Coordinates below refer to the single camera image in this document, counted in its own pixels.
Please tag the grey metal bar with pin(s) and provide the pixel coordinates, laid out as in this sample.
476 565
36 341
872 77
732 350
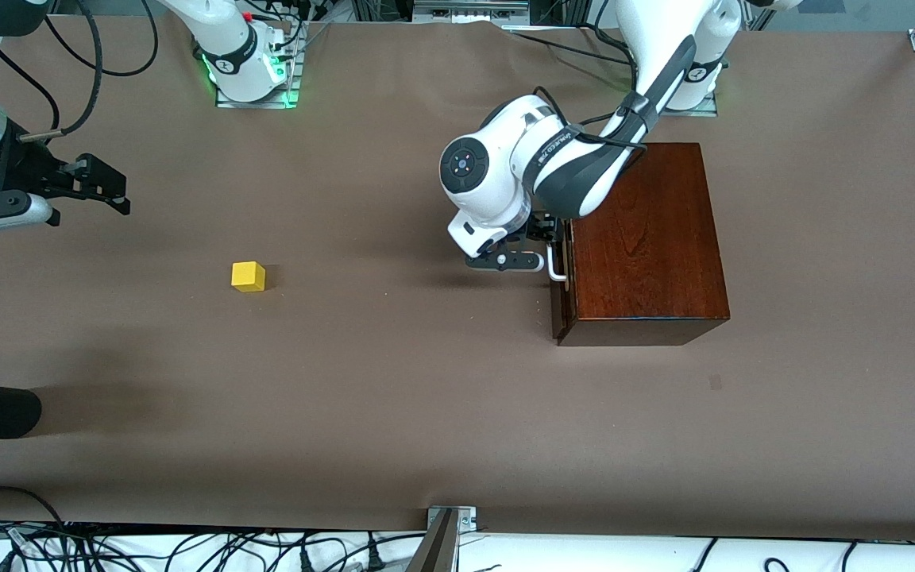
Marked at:
435 550

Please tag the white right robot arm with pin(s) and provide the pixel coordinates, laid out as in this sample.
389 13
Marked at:
227 48

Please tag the dark brown wooden cabinet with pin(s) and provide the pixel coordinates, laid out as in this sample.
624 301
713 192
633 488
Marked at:
648 254

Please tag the yellow wooden block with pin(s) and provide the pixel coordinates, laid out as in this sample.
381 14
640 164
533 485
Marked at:
248 276

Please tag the silver mounting bracket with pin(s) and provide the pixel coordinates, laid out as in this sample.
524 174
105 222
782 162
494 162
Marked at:
464 516

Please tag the aluminium frame structure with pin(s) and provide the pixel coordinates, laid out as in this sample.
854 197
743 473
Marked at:
362 9

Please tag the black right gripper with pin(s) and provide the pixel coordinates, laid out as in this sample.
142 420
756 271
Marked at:
19 168

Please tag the aluminium arm base plate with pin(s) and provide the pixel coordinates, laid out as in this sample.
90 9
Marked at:
696 112
259 104

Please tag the brown paper table cover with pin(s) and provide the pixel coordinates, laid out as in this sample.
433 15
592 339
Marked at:
346 397

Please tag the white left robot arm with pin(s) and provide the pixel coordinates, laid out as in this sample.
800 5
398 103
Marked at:
505 191

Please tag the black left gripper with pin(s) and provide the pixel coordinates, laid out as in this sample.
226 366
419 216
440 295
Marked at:
541 228

